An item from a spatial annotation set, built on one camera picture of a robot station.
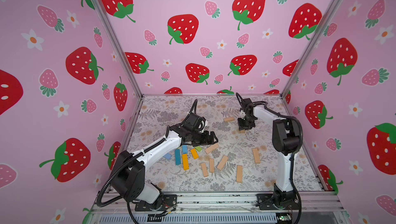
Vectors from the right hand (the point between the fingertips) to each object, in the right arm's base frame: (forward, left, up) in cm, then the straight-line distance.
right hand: (239, 128), depth 100 cm
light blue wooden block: (-17, +34, -1) cm, 38 cm away
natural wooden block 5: (-29, +21, -1) cm, 35 cm away
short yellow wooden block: (-19, +28, -1) cm, 34 cm away
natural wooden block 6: (-30, +2, -1) cm, 30 cm away
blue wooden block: (-22, +44, -1) cm, 49 cm away
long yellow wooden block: (-25, +32, -2) cm, 41 cm away
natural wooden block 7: (-17, -9, -2) cm, 19 cm away
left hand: (-17, +17, +12) cm, 27 cm away
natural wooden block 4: (-28, +17, 0) cm, 33 cm away
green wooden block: (-16, +26, 0) cm, 30 cm away
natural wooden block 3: (-23, +11, -2) cm, 26 cm away
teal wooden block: (-24, +37, -1) cm, 44 cm away
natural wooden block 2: (-15, +18, -1) cm, 24 cm away
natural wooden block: (+8, +7, -1) cm, 10 cm away
